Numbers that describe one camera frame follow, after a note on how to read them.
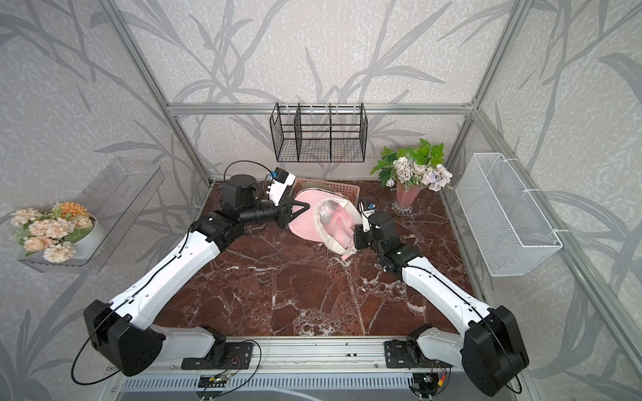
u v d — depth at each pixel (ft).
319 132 3.46
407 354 2.37
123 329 1.24
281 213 1.99
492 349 1.29
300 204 2.19
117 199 2.46
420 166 2.82
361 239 2.37
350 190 3.61
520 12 2.32
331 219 2.64
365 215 2.37
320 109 3.08
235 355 2.40
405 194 3.18
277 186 2.00
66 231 1.70
